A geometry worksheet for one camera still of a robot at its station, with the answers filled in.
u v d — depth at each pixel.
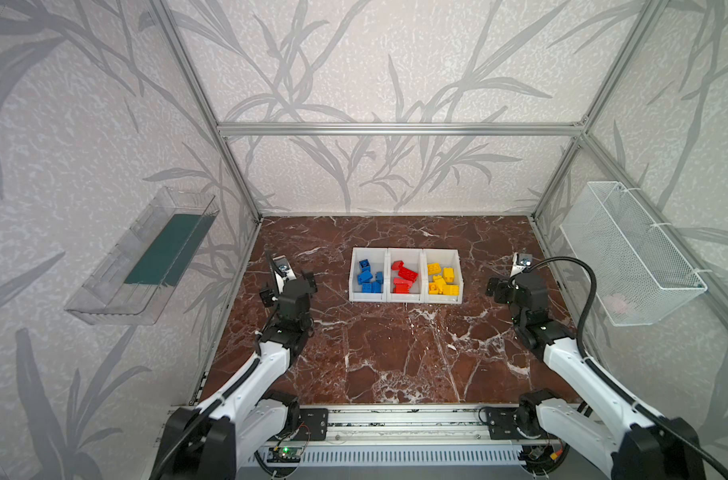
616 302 0.73
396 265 1.02
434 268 1.02
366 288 0.96
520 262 0.71
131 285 0.63
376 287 0.96
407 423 0.75
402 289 0.96
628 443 0.41
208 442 0.39
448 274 1.00
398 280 0.98
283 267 0.69
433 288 0.96
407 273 1.02
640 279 0.60
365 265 1.01
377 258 1.03
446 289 0.96
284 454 0.71
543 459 0.73
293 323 0.63
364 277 0.99
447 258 1.08
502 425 0.73
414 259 1.03
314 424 0.74
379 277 0.98
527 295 0.61
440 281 0.99
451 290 0.94
